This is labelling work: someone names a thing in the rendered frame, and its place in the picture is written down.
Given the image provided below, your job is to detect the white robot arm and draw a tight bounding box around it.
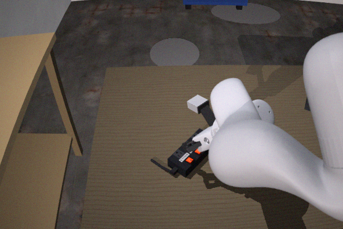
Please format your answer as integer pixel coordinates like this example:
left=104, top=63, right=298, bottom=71
left=187, top=32, right=343, bottom=221

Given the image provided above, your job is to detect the dark grey power strip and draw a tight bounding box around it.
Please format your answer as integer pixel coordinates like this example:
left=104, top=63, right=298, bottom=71
left=151, top=128, right=209, bottom=177

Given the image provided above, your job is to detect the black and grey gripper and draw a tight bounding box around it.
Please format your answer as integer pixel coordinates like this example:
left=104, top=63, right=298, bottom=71
left=182, top=125, right=215, bottom=153

